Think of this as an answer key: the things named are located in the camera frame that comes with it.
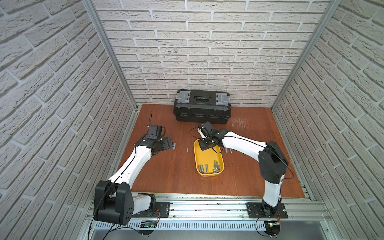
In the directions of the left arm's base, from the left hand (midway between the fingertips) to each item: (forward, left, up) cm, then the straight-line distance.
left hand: (166, 141), depth 86 cm
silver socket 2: (0, -12, -11) cm, 16 cm away
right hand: (+1, -23, -4) cm, 23 cm away
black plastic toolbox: (+24, -19, +6) cm, 31 cm away
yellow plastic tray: (-9, -26, -9) cm, 29 cm away
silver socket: (+3, -4, -10) cm, 11 cm away
